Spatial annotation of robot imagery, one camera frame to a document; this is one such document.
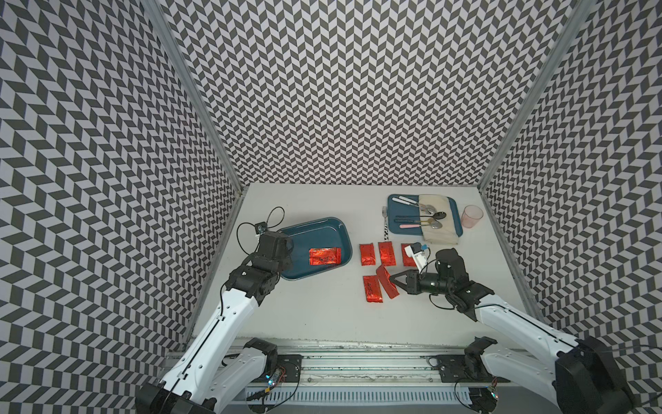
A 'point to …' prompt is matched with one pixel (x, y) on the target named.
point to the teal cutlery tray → (403, 215)
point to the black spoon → (438, 216)
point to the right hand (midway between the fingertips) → (391, 283)
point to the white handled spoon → (427, 207)
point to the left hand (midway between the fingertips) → (276, 255)
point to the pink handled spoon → (435, 225)
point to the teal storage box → (328, 233)
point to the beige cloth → (448, 233)
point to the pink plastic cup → (471, 216)
